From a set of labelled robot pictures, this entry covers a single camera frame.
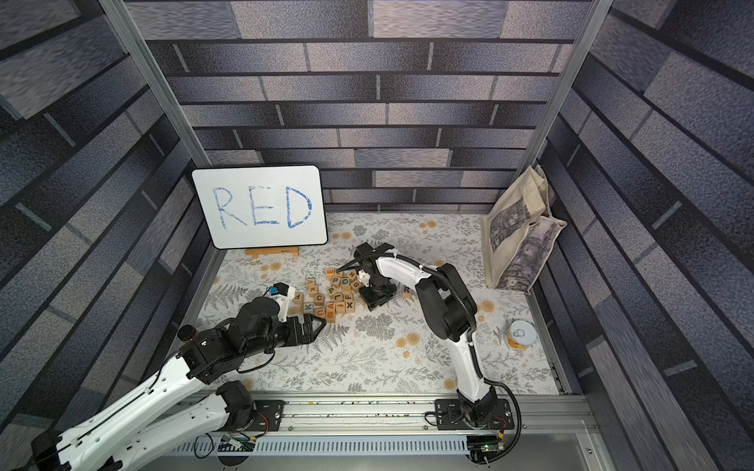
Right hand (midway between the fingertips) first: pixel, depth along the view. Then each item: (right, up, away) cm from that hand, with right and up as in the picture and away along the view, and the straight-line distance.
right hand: (375, 302), depth 94 cm
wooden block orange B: (-14, -3, -5) cm, 15 cm away
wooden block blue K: (-21, -1, -4) cm, 21 cm away
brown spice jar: (-51, -5, -17) cm, 54 cm away
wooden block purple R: (+11, +4, 0) cm, 11 cm away
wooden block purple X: (-8, 0, -4) cm, 9 cm away
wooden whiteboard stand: (-29, +17, +10) cm, 35 cm away
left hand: (-14, -1, -22) cm, 27 cm away
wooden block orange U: (-17, -2, -5) cm, 18 cm away
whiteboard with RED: (-38, +32, +2) cm, 50 cm away
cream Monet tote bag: (+45, +23, -7) cm, 51 cm away
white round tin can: (+42, -7, -13) cm, 45 cm away
